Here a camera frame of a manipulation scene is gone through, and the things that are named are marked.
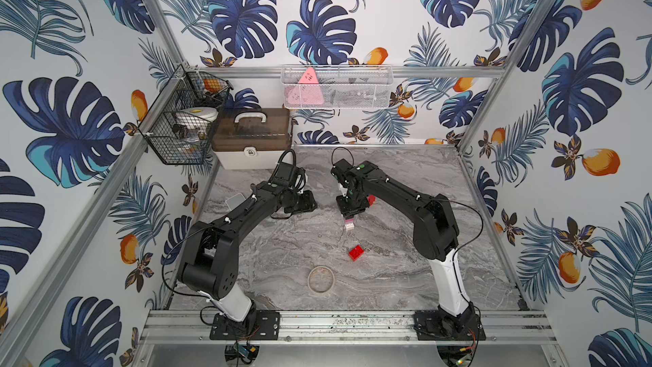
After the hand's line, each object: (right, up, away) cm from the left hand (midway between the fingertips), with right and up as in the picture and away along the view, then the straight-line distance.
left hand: (313, 201), depth 88 cm
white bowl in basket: (-36, +28, -7) cm, 46 cm away
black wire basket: (-46, +26, -1) cm, 53 cm away
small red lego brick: (+19, +1, -7) cm, 20 cm away
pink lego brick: (+13, -8, +6) cm, 16 cm away
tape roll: (+3, -25, -5) cm, 25 cm away
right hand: (+13, -5, +5) cm, 15 cm away
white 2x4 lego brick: (+13, -10, +7) cm, 18 cm away
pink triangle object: (-2, +39, +1) cm, 39 cm away
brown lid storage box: (-26, +24, +15) cm, 39 cm away
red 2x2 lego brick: (+15, -18, 0) cm, 23 cm away
